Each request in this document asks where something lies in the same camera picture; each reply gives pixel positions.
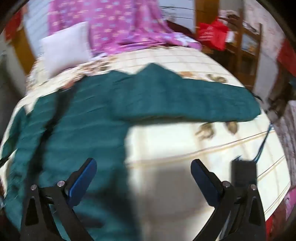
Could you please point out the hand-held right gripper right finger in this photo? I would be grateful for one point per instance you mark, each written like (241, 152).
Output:
(204, 182)

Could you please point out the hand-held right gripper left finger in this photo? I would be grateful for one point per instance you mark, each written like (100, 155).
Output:
(83, 178)

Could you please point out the dark green quilted jacket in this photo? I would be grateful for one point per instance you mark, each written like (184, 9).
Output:
(92, 129)

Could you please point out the black box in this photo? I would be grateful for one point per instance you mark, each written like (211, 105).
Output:
(244, 172)

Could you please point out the bed with floral sheet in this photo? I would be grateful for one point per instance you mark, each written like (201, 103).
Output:
(185, 143)

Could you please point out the white pillow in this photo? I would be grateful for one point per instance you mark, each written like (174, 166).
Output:
(67, 48)

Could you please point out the red shopping bag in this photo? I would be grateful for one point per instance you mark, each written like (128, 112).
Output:
(211, 34)

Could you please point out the red hanging cloth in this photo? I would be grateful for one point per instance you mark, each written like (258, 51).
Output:
(286, 54)

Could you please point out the purple floral blanket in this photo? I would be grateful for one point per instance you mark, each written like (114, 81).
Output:
(120, 23)

